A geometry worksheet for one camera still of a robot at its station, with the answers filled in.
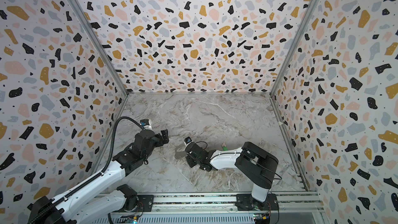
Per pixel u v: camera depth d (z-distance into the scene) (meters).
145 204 0.73
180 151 0.92
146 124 0.70
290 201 0.76
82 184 0.45
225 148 0.94
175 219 0.70
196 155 0.68
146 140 0.60
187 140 0.80
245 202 0.75
